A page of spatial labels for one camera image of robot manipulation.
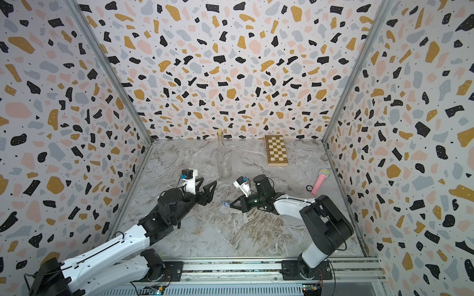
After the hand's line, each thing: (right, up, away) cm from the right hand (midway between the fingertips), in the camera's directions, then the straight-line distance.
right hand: (232, 206), depth 83 cm
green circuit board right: (+32, -29, -12) cm, 45 cm away
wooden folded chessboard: (+24, +26, +31) cm, 47 cm away
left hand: (-7, +13, -9) cm, 17 cm away
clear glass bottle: (-8, +19, +26) cm, 33 cm away
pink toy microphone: (+48, +13, +18) cm, 53 cm away
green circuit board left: (-29, -29, -13) cm, 42 cm away
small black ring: (+40, +7, +17) cm, 44 cm away
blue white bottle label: (-3, 0, +3) cm, 5 cm away
